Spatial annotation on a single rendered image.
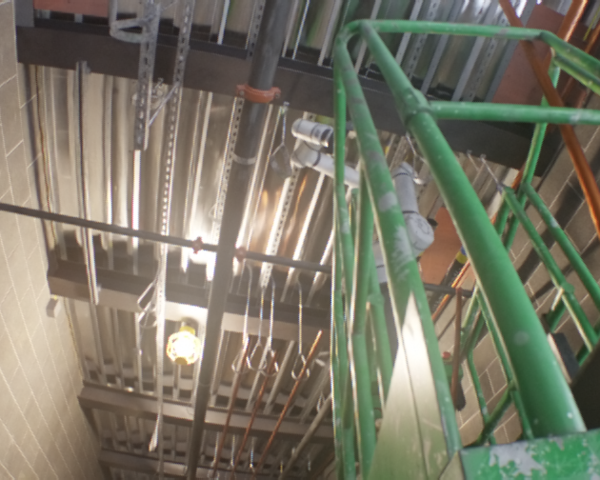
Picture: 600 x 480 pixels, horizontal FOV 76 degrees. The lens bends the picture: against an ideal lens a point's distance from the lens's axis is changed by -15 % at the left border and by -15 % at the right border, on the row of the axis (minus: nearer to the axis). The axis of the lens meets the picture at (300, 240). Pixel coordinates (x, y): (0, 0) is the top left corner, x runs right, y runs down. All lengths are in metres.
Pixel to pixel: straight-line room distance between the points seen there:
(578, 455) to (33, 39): 2.56
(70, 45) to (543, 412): 2.41
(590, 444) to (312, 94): 2.12
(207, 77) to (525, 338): 2.10
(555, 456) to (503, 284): 0.15
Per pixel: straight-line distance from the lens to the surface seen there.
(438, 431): 0.31
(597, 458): 0.30
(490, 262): 0.39
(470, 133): 2.53
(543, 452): 0.29
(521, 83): 2.75
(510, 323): 0.35
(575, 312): 1.24
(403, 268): 0.46
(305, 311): 3.52
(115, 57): 2.39
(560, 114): 0.77
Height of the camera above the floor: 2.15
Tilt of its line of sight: 50 degrees up
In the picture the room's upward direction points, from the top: straight up
